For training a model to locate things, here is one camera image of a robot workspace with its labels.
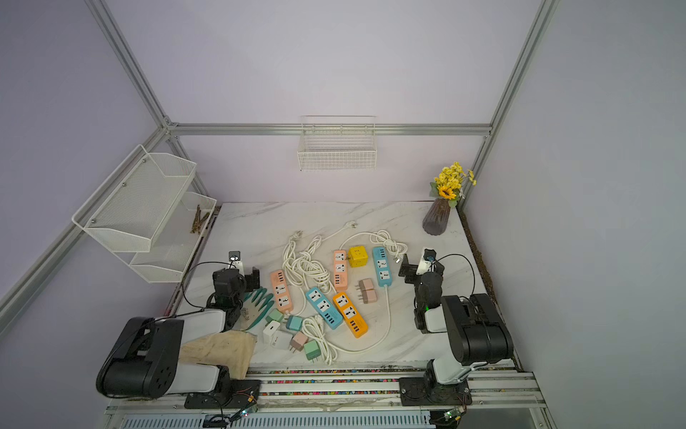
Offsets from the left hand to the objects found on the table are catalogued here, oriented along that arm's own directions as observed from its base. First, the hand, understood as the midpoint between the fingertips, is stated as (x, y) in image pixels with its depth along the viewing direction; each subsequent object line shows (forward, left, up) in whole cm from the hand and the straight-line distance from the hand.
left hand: (239, 271), depth 93 cm
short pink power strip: (-6, -15, -3) cm, 16 cm away
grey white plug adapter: (-23, -19, -2) cm, 29 cm away
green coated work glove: (-12, -7, -3) cm, 14 cm away
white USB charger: (-20, -15, -1) cm, 25 cm away
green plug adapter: (-14, -14, -4) cm, 21 cm away
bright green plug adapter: (-25, -28, -5) cm, 37 cm away
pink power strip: (+3, -36, -4) cm, 36 cm away
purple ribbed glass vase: (+23, -74, +3) cm, 77 cm away
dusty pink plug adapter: (-22, -23, -4) cm, 33 cm away
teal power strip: (+5, -51, -4) cm, 52 cm away
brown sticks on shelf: (+16, +17, +9) cm, 25 cm away
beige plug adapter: (-3, -45, -4) cm, 45 cm away
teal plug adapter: (-17, -21, -5) cm, 27 cm away
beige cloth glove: (-24, -3, -6) cm, 25 cm away
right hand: (+3, -64, +2) cm, 64 cm away
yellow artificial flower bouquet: (+23, -74, +21) cm, 80 cm away
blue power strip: (-13, -31, -3) cm, 33 cm away
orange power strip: (-15, -40, -4) cm, 43 cm away
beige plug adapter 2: (-7, -46, -4) cm, 47 cm away
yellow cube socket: (+7, -42, -1) cm, 43 cm away
